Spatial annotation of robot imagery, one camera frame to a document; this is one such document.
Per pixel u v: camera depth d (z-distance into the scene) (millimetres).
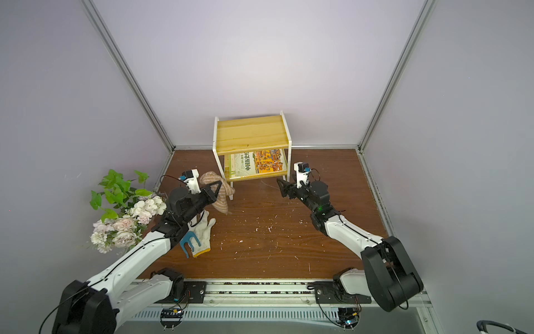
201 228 868
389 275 411
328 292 726
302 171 699
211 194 699
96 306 387
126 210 622
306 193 709
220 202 778
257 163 919
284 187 738
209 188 711
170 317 726
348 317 708
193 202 656
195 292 745
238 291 757
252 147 761
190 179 707
